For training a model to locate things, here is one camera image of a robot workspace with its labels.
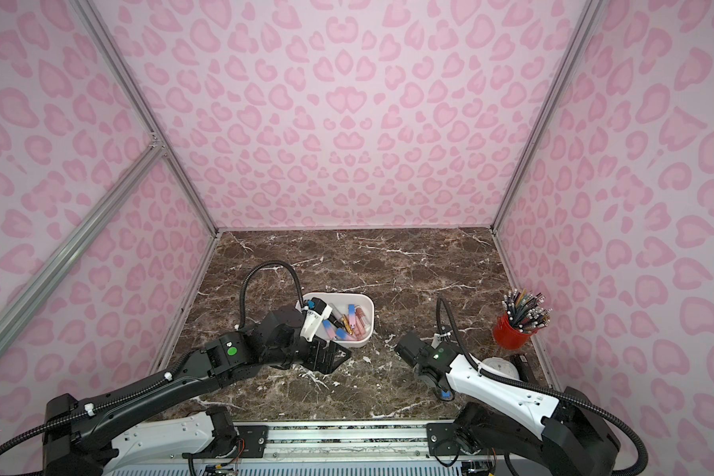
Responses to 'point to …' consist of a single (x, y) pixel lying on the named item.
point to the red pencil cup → (509, 337)
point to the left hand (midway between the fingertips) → (341, 351)
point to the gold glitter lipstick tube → (347, 324)
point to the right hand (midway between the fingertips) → (431, 373)
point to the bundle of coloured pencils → (526, 310)
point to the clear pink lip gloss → (360, 319)
